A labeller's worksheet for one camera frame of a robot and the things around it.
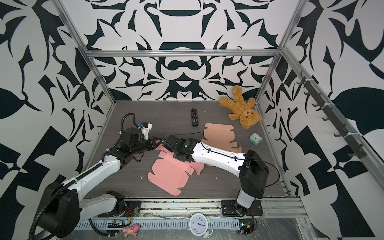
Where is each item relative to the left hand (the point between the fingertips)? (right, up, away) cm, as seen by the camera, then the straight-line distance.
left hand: (163, 137), depth 81 cm
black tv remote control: (+17, +10, +26) cm, 33 cm away
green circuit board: (-21, -41, -9) cm, 47 cm away
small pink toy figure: (-11, -39, -15) cm, 43 cm away
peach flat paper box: (+34, -2, +18) cm, 39 cm away
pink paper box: (+3, -20, +4) cm, 21 cm away
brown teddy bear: (+51, +16, +25) cm, 59 cm away
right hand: (+10, -5, 0) cm, 11 cm away
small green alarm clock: (+57, -3, +16) cm, 59 cm away
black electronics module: (+42, -40, -10) cm, 59 cm away
